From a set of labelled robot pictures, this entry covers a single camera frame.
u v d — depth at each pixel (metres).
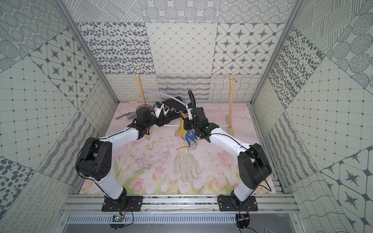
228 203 0.73
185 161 0.89
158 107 0.80
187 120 0.77
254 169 0.45
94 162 0.48
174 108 0.87
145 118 0.73
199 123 0.66
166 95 0.80
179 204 0.76
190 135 0.95
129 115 1.08
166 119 0.84
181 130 0.89
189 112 0.77
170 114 0.93
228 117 0.95
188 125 0.76
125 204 0.72
